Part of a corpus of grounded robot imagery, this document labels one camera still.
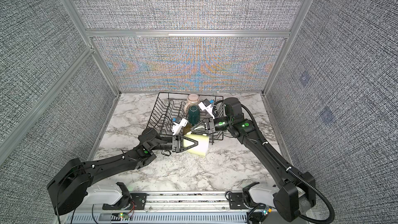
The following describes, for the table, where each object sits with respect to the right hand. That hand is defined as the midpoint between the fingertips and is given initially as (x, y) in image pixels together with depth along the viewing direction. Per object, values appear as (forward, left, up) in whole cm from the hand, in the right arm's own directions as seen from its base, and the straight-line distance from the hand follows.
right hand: (193, 129), depth 64 cm
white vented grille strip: (-27, +16, -31) cm, 45 cm away
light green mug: (-8, -3, -2) cm, 9 cm away
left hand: (-7, -2, -2) cm, 7 cm away
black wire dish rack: (+35, +19, -26) cm, 47 cm away
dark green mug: (+22, +1, -18) cm, 29 cm away
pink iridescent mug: (+32, +1, -16) cm, 36 cm away
